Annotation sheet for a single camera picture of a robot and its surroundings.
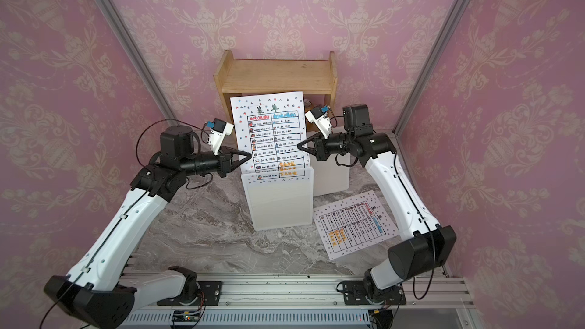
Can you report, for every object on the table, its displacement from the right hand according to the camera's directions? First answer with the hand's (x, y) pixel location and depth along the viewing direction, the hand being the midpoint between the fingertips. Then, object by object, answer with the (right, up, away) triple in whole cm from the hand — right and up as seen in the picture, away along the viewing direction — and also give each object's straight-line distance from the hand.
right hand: (301, 145), depth 69 cm
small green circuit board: (-36, -54, +2) cm, 65 cm away
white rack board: (-7, -18, +7) cm, 20 cm away
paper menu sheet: (+21, -30, +21) cm, 42 cm away
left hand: (-15, -4, -3) cm, 16 cm away
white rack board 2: (+12, -12, +23) cm, 28 cm away
